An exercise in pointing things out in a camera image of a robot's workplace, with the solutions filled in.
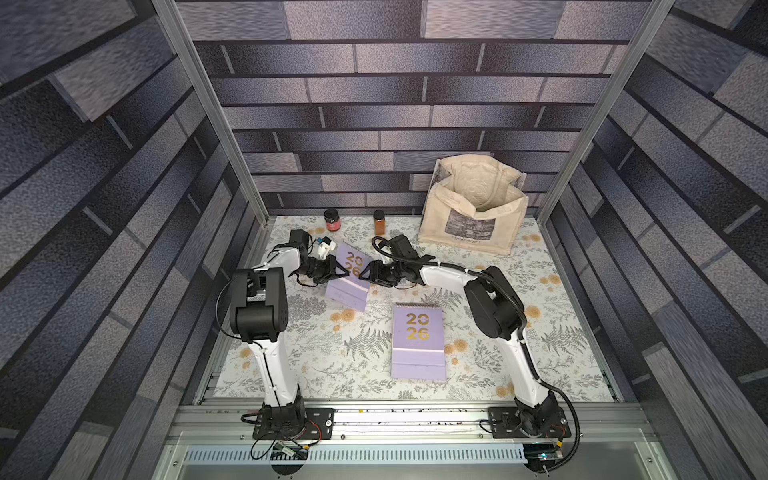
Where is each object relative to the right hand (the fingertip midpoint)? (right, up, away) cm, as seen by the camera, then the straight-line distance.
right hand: (363, 276), depth 98 cm
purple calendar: (-4, -4, -3) cm, 7 cm away
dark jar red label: (-13, +19, +14) cm, 27 cm away
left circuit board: (-17, -40, -27) cm, 51 cm away
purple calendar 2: (+17, -19, -10) cm, 27 cm away
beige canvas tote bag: (+42, +27, +16) cm, 53 cm away
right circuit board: (+45, -40, -28) cm, 67 cm away
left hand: (-6, +2, -2) cm, 6 cm away
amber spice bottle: (+5, +19, +12) cm, 23 cm away
